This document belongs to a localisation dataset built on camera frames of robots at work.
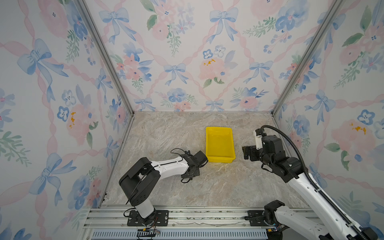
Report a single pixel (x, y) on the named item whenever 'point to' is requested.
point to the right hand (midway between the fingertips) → (251, 146)
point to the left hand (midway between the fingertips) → (194, 172)
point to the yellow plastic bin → (219, 147)
